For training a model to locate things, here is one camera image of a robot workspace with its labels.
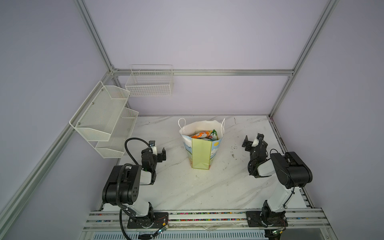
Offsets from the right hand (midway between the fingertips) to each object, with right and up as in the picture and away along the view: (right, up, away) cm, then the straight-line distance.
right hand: (253, 136), depth 93 cm
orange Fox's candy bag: (-33, +1, -13) cm, 36 cm away
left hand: (-63, -8, +1) cm, 64 cm away
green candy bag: (-25, +1, -4) cm, 26 cm away
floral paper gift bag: (-34, -8, -13) cm, 38 cm away
